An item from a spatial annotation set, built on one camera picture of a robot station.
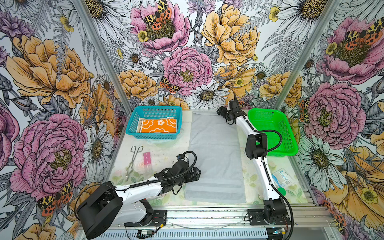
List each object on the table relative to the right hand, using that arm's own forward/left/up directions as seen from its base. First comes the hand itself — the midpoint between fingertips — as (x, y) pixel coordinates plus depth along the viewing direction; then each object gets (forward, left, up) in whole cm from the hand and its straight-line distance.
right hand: (220, 115), depth 117 cm
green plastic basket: (-7, -40, +1) cm, 40 cm away
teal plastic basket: (+1, +35, +3) cm, 35 cm away
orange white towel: (-10, +43, +2) cm, 44 cm away
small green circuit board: (-72, +43, -1) cm, 84 cm away
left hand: (-48, +21, 0) cm, 53 cm away
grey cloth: (-29, +7, -3) cm, 30 cm away
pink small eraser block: (-35, +49, 0) cm, 61 cm away
